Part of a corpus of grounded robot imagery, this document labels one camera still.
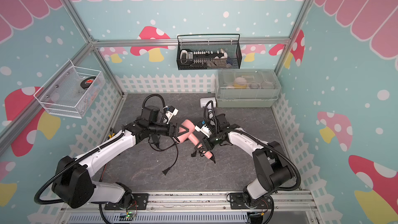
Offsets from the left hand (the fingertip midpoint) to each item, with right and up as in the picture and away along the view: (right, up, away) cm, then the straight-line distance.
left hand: (183, 132), depth 78 cm
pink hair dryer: (+3, +3, 0) cm, 5 cm away
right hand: (+8, -8, +5) cm, 12 cm away
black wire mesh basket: (+28, +40, +14) cm, 51 cm away
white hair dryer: (+10, +17, +31) cm, 37 cm away
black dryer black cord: (-11, -22, +6) cm, 25 cm away
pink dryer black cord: (+4, -14, +10) cm, 18 cm away
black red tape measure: (-49, +25, +1) cm, 56 cm away
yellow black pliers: (-47, -5, +16) cm, 50 cm away
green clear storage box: (+34, +25, +20) cm, 47 cm away
